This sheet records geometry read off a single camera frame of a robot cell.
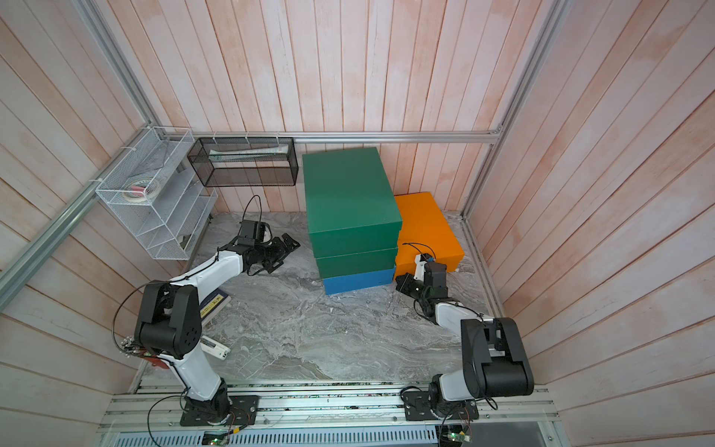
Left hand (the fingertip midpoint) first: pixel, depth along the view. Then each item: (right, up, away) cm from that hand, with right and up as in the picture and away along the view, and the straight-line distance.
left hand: (294, 253), depth 94 cm
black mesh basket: (-21, +35, +10) cm, 42 cm away
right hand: (+35, -7, -1) cm, 36 cm away
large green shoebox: (+22, -3, -5) cm, 23 cm away
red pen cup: (-33, -28, -20) cm, 48 cm away
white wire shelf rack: (-33, +9, -16) cm, 37 cm away
